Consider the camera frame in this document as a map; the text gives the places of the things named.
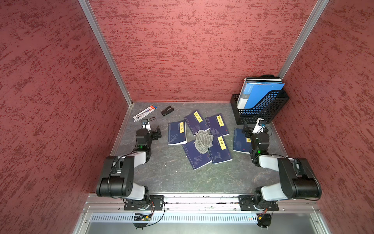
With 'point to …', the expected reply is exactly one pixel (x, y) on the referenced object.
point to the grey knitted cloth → (203, 141)
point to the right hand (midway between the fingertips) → (252, 124)
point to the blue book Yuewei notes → (216, 125)
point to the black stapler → (168, 110)
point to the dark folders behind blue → (263, 80)
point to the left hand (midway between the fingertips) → (151, 128)
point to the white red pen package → (144, 112)
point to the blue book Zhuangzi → (177, 133)
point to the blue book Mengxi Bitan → (241, 144)
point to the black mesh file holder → (268, 110)
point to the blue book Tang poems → (196, 122)
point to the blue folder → (254, 91)
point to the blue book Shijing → (196, 159)
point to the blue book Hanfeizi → (220, 152)
